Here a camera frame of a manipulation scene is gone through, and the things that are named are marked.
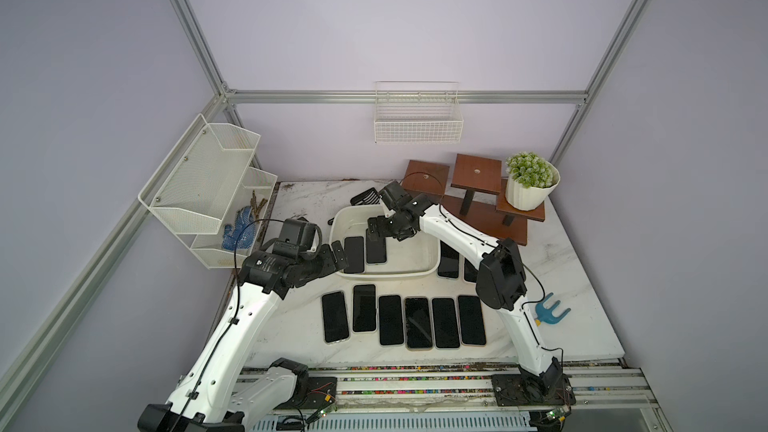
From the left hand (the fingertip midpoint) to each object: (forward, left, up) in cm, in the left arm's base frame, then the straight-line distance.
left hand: (331, 267), depth 74 cm
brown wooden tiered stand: (+31, -44, -6) cm, 54 cm away
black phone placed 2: (-7, -15, -19) cm, 25 cm away
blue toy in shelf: (+14, +33, -6) cm, 37 cm away
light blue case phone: (-10, -31, -18) cm, 37 cm away
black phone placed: (-3, -7, -19) cm, 20 cm away
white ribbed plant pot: (+21, -55, +3) cm, 59 cm away
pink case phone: (-6, -39, -21) cm, 45 cm away
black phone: (+16, -10, -18) cm, 26 cm away
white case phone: (+19, -2, -20) cm, 28 cm away
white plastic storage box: (+15, -24, -20) cm, 35 cm away
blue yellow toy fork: (-4, -61, -20) cm, 64 cm away
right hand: (+17, -13, -11) cm, 24 cm away
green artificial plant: (+24, -54, +11) cm, 60 cm away
